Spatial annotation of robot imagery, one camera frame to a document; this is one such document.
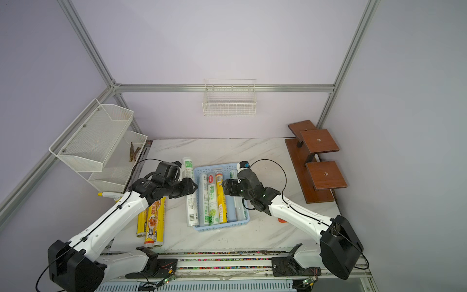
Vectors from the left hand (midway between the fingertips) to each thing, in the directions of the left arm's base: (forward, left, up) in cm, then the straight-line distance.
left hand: (192, 190), depth 79 cm
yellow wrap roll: (+3, -12, -12) cm, 17 cm away
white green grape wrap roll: (-1, -8, -12) cm, 14 cm away
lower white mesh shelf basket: (+16, +43, -4) cm, 46 cm away
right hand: (+3, -17, -1) cm, 17 cm away
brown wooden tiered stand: (+6, -57, -1) cm, 58 cm away
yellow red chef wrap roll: (-10, +18, -13) cm, 25 cm away
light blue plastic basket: (-5, -20, -13) cm, 24 cm away
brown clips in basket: (+23, +37, -2) cm, 43 cm away
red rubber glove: (-8, -41, -15) cm, 45 cm away
